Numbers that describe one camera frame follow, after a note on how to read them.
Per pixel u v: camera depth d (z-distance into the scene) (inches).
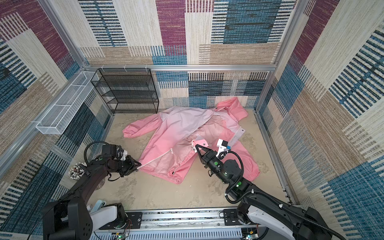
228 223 28.7
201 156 25.4
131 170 30.5
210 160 24.7
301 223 16.7
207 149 26.7
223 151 26.1
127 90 43.7
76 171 28.0
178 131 41.4
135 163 32.6
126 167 29.8
